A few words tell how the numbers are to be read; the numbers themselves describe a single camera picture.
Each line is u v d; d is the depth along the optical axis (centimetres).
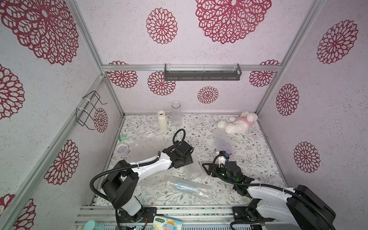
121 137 103
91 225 64
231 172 65
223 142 94
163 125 103
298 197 44
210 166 76
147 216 73
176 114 114
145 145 101
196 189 78
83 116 76
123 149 97
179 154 66
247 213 66
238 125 100
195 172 80
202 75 87
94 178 42
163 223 67
